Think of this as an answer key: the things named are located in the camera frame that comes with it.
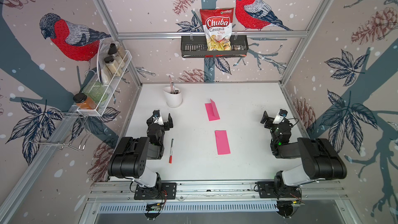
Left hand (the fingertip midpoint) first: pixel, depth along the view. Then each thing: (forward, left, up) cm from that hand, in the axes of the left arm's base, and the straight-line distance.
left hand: (164, 111), depth 91 cm
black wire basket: (+34, -18, +22) cm, 44 cm away
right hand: (0, -65, 0) cm, 65 cm away
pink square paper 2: (-15, -35, -12) cm, 40 cm away
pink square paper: (+4, -29, -7) cm, 30 cm away
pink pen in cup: (+19, -2, -2) cm, 20 cm away
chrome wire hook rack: (-24, +28, +24) cm, 44 cm away
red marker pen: (-23, -5, -12) cm, 27 cm away
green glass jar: (-4, +27, +22) cm, 36 cm away
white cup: (+11, -4, -4) cm, 12 cm away
